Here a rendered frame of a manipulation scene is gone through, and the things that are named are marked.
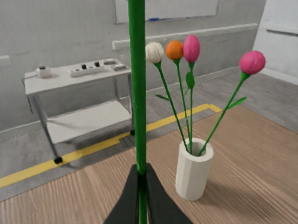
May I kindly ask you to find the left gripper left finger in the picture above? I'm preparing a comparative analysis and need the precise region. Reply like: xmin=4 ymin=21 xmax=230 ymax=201
xmin=103 ymin=164 xmax=140 ymax=224

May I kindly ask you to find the white cylindrical vase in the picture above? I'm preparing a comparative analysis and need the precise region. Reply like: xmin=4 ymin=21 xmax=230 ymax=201
xmin=175 ymin=138 xmax=213 ymax=200

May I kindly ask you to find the white flower with green stem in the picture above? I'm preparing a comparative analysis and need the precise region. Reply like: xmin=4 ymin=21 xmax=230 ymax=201
xmin=146 ymin=42 xmax=174 ymax=107

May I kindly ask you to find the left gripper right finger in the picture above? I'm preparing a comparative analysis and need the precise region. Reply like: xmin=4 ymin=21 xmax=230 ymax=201
xmin=146 ymin=163 xmax=194 ymax=224

